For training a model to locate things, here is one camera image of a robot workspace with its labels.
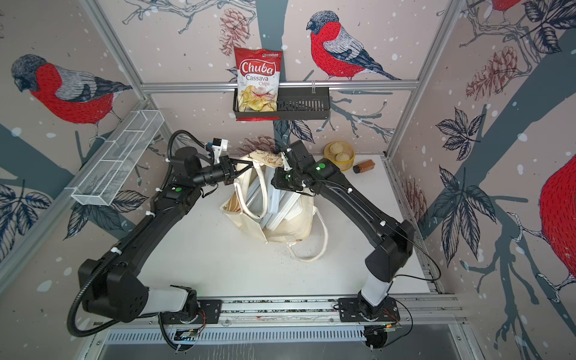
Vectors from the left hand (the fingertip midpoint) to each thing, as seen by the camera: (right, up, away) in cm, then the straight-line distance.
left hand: (255, 162), depth 69 cm
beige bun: (+35, +10, +48) cm, 60 cm away
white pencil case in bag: (-2, -15, +13) cm, 20 cm away
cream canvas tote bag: (+17, -25, +7) cm, 31 cm away
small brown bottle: (+49, 0, +46) cm, 67 cm away
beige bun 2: (+38, +5, +46) cm, 59 cm away
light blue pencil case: (+6, -13, +5) cm, 15 cm away
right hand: (+4, -7, +6) cm, 10 cm away
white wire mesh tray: (-49, -6, +3) cm, 50 cm away
